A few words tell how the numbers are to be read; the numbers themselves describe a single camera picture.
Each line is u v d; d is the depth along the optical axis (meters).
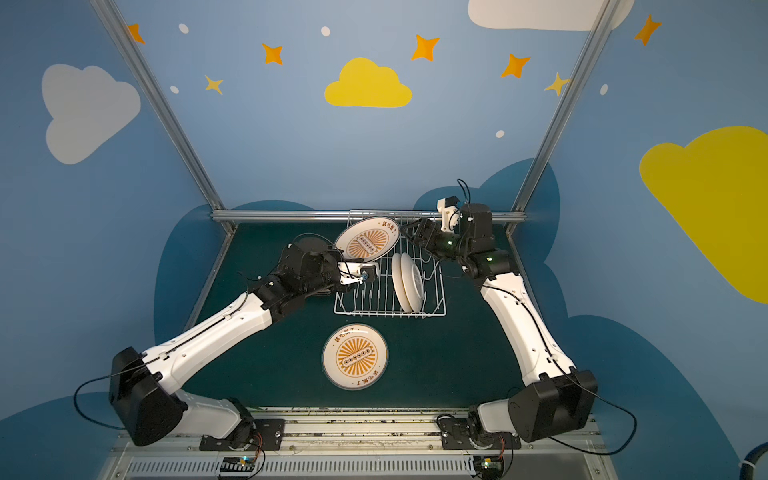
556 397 0.39
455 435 0.74
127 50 0.74
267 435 0.74
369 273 0.63
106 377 0.49
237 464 0.73
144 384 0.39
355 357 0.87
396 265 0.88
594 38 0.73
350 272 0.59
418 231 0.64
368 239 0.82
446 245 0.63
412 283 0.88
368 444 0.74
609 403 0.37
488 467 0.73
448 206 0.68
